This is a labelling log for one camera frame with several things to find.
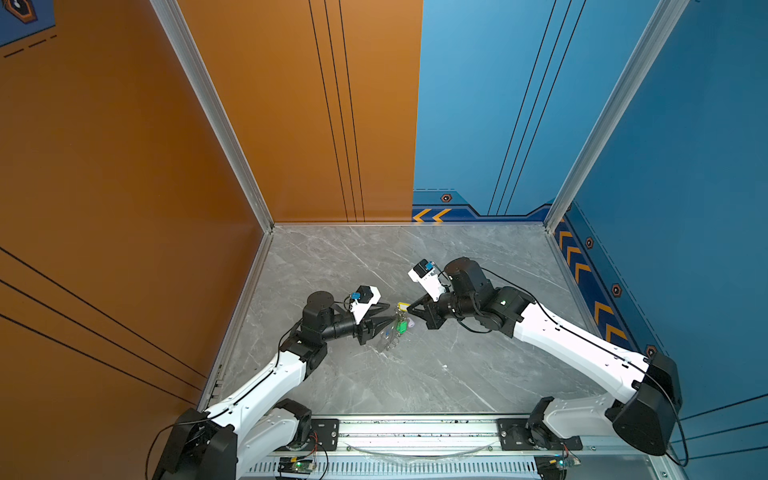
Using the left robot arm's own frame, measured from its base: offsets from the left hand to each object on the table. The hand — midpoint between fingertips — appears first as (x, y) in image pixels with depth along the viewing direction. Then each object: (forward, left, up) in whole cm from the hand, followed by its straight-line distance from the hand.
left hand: (390, 310), depth 76 cm
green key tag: (-1, -3, -8) cm, 9 cm away
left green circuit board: (-31, +22, -20) cm, 43 cm away
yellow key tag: (0, -3, +3) cm, 4 cm away
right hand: (-1, -4, +3) cm, 5 cm away
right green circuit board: (-30, -40, -20) cm, 54 cm away
